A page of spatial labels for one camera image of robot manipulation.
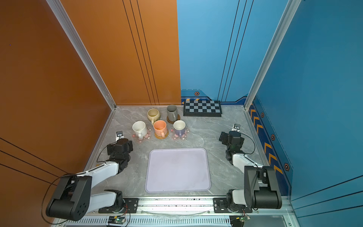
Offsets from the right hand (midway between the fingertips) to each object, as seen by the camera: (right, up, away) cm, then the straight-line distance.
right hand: (231, 134), depth 92 cm
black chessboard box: (-15, +19, +24) cm, 34 cm away
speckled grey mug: (-40, +15, +10) cm, 44 cm away
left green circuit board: (-65, -41, -21) cm, 80 cm away
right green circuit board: (0, -39, -23) cm, 45 cm away
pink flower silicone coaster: (-31, -3, +7) cm, 32 cm away
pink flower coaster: (-57, -3, +10) cm, 58 cm away
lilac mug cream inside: (-35, +4, +11) cm, 37 cm away
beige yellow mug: (-55, +13, +15) cm, 58 cm away
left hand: (-72, -4, -3) cm, 72 cm away
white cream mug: (-63, +2, +10) cm, 64 cm away
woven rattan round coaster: (-48, -3, +7) cm, 48 cm away
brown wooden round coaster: (-35, +10, +19) cm, 42 cm away
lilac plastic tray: (-37, -21, -7) cm, 43 cm away
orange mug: (-48, +3, +10) cm, 50 cm away
